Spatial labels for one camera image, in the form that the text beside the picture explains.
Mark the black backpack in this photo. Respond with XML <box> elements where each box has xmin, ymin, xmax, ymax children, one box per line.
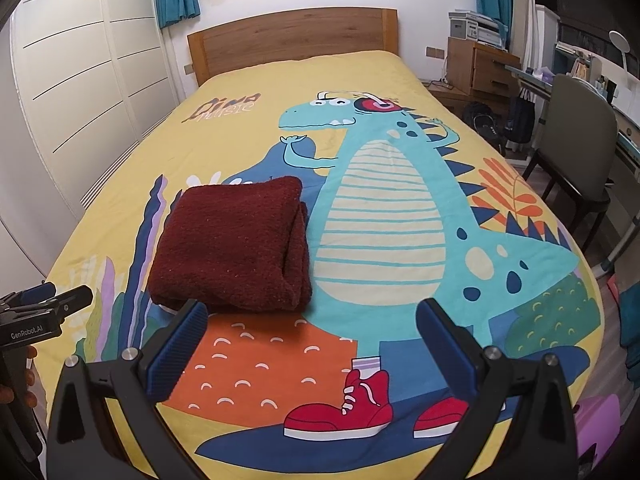
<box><xmin>462</xmin><ymin>101</ymin><xmax>506</xmax><ymax>155</ymax></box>

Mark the wooden drawer cabinet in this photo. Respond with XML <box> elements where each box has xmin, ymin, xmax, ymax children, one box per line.
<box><xmin>446</xmin><ymin>37</ymin><xmax>521</xmax><ymax>103</ymax></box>

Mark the desk with clutter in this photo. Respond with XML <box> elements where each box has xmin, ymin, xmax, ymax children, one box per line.
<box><xmin>508</xmin><ymin>42</ymin><xmax>639</xmax><ymax>182</ymax></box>

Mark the white wardrobe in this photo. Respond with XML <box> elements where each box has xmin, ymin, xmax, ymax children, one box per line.
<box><xmin>4</xmin><ymin>0</ymin><xmax>178</xmax><ymax>274</ymax></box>

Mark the wooden headboard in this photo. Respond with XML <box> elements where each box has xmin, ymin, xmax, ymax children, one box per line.
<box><xmin>188</xmin><ymin>6</ymin><xmax>399</xmax><ymax>84</ymax></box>

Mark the white desk lamp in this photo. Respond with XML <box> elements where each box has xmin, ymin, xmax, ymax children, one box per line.
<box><xmin>608</xmin><ymin>29</ymin><xmax>630</xmax><ymax>72</ymax></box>

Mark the green grey chair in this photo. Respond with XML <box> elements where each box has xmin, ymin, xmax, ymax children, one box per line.
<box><xmin>523</xmin><ymin>75</ymin><xmax>618</xmax><ymax>250</ymax></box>

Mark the dark red knit sweater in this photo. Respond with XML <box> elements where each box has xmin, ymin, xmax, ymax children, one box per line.
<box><xmin>148</xmin><ymin>176</ymin><xmax>311</xmax><ymax>312</ymax></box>

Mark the person left hand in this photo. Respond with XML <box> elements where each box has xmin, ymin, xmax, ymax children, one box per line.
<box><xmin>0</xmin><ymin>346</ymin><xmax>38</xmax><ymax>408</ymax></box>

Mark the white printer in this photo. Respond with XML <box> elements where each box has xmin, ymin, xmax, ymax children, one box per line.
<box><xmin>448</xmin><ymin>10</ymin><xmax>506</xmax><ymax>50</ymax></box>

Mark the dark shopping bag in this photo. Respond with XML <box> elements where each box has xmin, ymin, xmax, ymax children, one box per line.
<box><xmin>503</xmin><ymin>89</ymin><xmax>535</xmax><ymax>144</ymax></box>

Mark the yellow dinosaur bed cover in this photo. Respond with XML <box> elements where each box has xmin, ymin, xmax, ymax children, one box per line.
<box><xmin>36</xmin><ymin>51</ymin><xmax>603</xmax><ymax>479</ymax></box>

